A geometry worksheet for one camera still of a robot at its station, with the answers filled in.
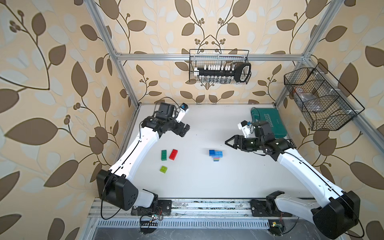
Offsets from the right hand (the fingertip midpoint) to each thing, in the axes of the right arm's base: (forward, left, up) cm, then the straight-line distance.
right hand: (230, 144), depth 77 cm
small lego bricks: (0, +6, -18) cm, 19 cm away
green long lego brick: (+3, +38, -17) cm, 42 cm away
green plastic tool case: (+29, -37, -13) cm, 49 cm away
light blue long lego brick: (0, +7, -10) cm, 12 cm away
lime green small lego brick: (-6, +37, -17) cm, 42 cm away
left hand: (+10, +24, +6) cm, 27 cm away
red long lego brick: (+3, +32, -16) cm, 36 cm away
